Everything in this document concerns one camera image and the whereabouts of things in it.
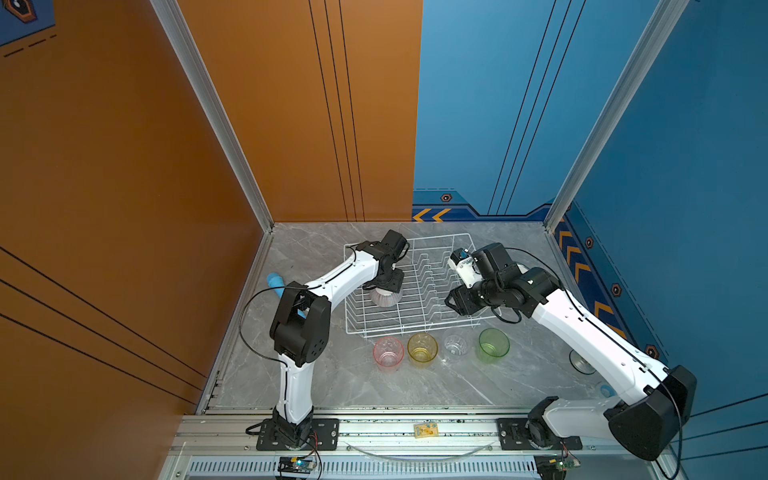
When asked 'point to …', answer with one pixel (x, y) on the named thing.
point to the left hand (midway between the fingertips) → (389, 280)
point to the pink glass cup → (388, 352)
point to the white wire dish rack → (427, 280)
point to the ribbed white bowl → (385, 297)
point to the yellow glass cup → (422, 348)
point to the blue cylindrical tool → (274, 280)
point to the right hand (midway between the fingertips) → (453, 296)
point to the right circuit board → (554, 466)
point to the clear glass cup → (456, 344)
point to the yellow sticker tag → (426, 430)
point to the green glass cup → (492, 345)
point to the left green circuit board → (297, 465)
